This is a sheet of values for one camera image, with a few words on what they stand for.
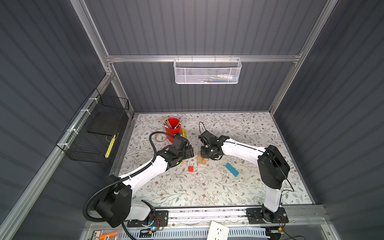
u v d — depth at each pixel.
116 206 0.41
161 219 0.72
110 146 0.69
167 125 0.96
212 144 0.68
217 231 0.67
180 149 0.66
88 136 0.72
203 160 0.90
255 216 0.73
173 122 0.99
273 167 0.52
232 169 0.91
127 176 0.45
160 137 1.05
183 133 1.05
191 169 0.91
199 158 0.92
